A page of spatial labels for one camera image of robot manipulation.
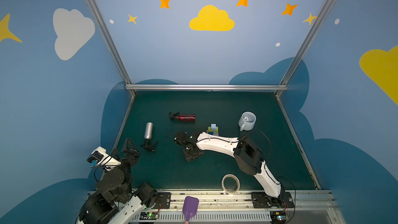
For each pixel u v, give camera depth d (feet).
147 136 3.08
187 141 2.14
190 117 3.34
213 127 2.97
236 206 2.43
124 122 3.60
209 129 3.04
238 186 2.56
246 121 3.40
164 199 2.47
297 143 3.26
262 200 2.46
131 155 1.79
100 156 1.61
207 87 3.65
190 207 2.41
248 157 1.74
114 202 1.57
